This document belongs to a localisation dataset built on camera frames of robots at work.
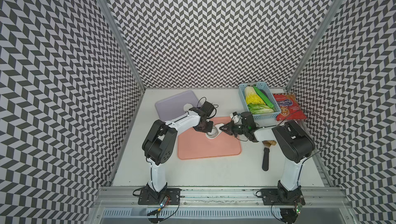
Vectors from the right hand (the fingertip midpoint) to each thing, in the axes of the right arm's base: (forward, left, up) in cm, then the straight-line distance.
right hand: (219, 130), depth 93 cm
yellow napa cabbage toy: (+22, -23, +5) cm, 32 cm away
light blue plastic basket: (+34, -34, +3) cm, 48 cm away
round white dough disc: (+20, +22, -2) cm, 30 cm away
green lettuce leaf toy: (+14, -24, +3) cm, 28 cm away
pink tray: (-8, +16, -2) cm, 18 cm away
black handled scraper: (-16, -25, -4) cm, 30 cm away
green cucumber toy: (+25, -33, +1) cm, 42 cm away
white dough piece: (+2, +1, +1) cm, 3 cm away
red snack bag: (+16, -47, +1) cm, 50 cm away
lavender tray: (+22, +33, -6) cm, 40 cm away
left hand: (0, +8, 0) cm, 8 cm away
